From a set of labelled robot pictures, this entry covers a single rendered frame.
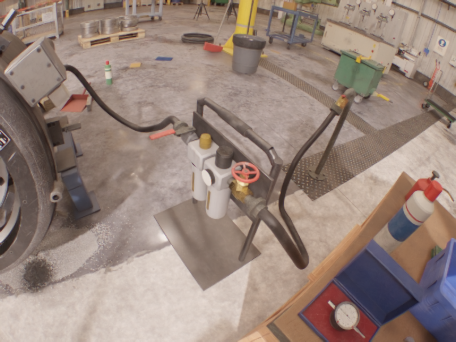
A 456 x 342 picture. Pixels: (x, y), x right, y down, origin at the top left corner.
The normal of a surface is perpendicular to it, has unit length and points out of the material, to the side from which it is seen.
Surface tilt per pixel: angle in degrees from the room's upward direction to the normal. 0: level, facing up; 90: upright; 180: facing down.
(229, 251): 0
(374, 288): 81
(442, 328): 90
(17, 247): 90
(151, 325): 0
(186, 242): 0
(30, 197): 90
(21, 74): 90
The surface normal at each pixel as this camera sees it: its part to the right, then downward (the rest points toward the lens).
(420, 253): 0.13, -0.72
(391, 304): -0.76, 0.22
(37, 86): 0.60, 0.60
